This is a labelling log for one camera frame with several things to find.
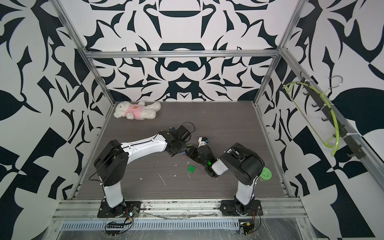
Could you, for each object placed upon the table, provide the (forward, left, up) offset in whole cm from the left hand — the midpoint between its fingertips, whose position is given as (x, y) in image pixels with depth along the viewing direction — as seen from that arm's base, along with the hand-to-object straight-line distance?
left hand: (183, 146), depth 90 cm
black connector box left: (-37, +33, -9) cm, 50 cm away
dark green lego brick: (-13, -5, -3) cm, 14 cm away
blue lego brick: (-5, 0, +1) cm, 5 cm away
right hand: (0, -1, -1) cm, 2 cm away
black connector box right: (-40, -29, -5) cm, 50 cm away
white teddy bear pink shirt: (+25, +31, +4) cm, 40 cm away
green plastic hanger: (+19, -58, +27) cm, 66 cm away
